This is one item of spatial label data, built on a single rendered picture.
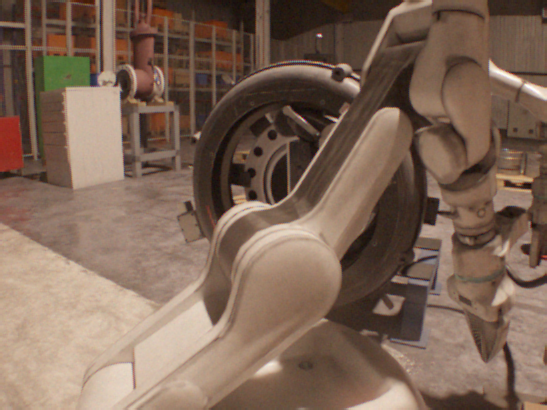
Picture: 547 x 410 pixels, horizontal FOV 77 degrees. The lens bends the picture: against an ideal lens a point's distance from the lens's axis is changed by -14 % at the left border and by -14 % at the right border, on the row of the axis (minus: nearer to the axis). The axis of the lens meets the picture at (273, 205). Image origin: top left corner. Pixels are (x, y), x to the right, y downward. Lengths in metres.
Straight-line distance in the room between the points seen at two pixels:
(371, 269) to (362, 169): 0.53
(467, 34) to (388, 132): 0.23
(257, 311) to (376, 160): 0.29
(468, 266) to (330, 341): 0.48
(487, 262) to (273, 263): 0.28
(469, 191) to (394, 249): 0.61
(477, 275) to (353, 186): 0.23
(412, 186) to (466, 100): 0.61
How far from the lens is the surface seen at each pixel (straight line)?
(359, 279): 1.13
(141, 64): 5.54
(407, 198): 1.03
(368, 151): 0.62
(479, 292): 0.57
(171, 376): 0.60
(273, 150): 1.28
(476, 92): 0.45
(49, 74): 8.17
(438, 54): 0.47
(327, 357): 0.94
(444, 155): 0.46
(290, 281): 0.55
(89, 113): 4.84
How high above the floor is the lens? 0.85
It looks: 14 degrees down
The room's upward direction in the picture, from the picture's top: straight up
